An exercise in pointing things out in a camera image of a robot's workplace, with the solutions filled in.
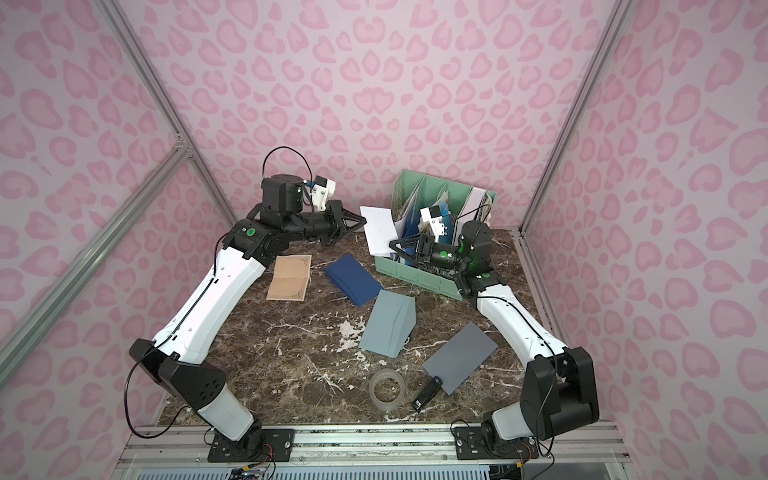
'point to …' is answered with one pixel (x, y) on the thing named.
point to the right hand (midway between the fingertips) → (391, 251)
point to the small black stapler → (425, 397)
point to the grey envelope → (460, 357)
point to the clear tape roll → (387, 389)
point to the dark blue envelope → (353, 280)
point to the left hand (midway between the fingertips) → (368, 216)
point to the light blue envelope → (390, 324)
